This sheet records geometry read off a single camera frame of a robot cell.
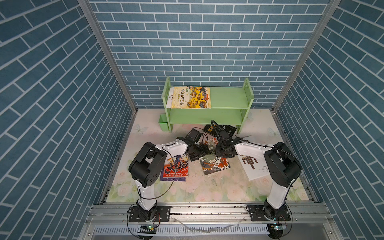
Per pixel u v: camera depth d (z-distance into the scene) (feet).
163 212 2.43
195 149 2.59
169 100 2.85
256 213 2.42
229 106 2.79
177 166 2.85
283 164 1.61
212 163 2.99
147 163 1.67
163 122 3.43
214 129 3.51
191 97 2.92
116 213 2.48
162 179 2.75
